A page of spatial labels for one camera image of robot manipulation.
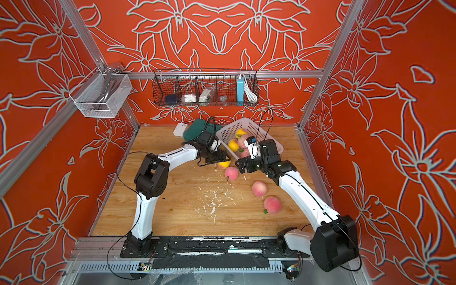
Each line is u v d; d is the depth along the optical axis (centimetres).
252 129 110
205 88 99
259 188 85
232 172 91
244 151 98
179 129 117
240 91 86
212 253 73
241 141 99
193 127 116
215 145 84
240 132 107
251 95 90
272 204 79
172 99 98
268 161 60
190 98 87
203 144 80
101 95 83
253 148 68
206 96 91
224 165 94
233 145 101
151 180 56
